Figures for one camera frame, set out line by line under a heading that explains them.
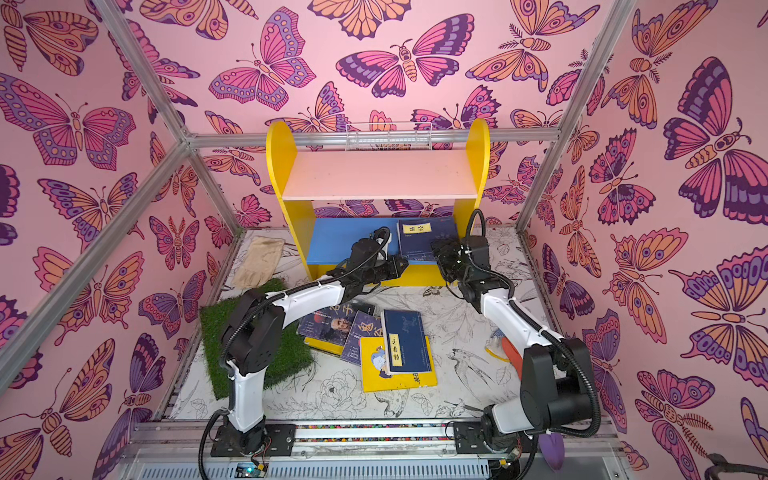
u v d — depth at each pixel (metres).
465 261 0.67
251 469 0.73
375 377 0.80
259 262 1.10
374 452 0.73
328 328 0.89
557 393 0.42
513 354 0.86
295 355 0.84
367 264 0.69
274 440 0.73
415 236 0.92
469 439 0.73
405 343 0.87
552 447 0.71
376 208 1.17
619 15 0.69
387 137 0.92
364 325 0.88
